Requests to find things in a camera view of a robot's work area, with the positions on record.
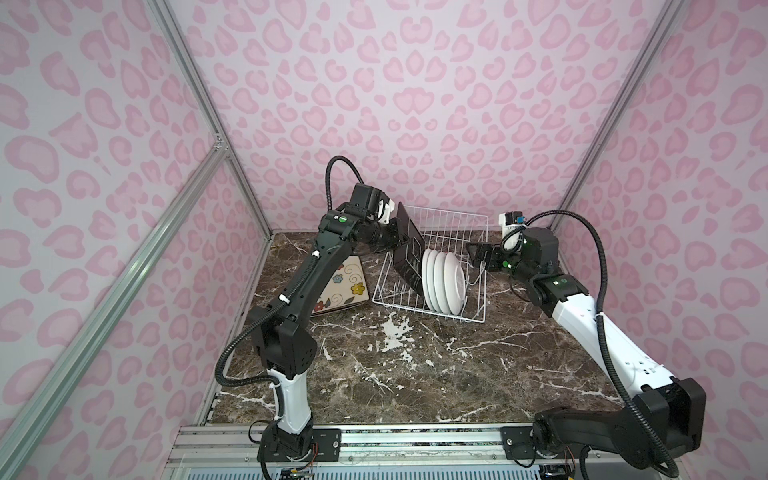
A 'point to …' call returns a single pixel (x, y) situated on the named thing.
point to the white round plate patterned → (456, 283)
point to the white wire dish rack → (429, 268)
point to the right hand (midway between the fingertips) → (482, 244)
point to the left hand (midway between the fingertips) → (415, 238)
